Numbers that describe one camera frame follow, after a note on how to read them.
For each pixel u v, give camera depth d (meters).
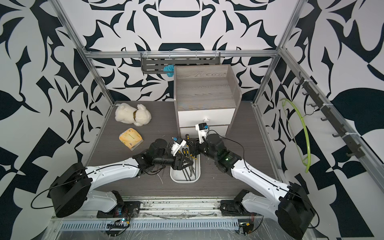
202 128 0.67
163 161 0.67
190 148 0.70
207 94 0.81
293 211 0.39
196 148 0.67
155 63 0.99
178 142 0.71
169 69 0.91
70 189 0.42
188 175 0.85
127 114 1.00
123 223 0.71
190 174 0.85
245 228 0.72
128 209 0.73
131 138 0.96
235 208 0.67
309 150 0.64
